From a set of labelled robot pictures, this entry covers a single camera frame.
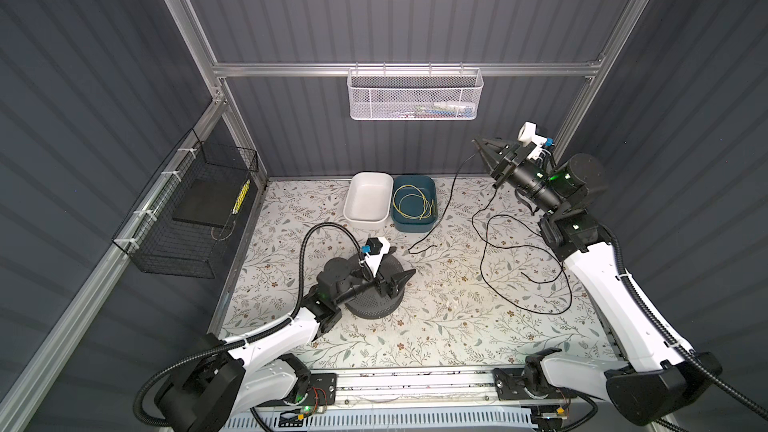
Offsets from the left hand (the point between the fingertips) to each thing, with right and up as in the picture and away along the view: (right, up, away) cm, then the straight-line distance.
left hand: (404, 258), depth 75 cm
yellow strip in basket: (-43, +16, +4) cm, 46 cm away
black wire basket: (-56, +5, -9) cm, 57 cm away
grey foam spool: (-9, -13, +6) cm, 17 cm away
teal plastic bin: (+6, +14, +40) cm, 42 cm away
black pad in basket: (-50, +14, 0) cm, 52 cm away
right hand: (+13, +25, -19) cm, 34 cm away
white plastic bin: (-12, +16, +38) cm, 42 cm away
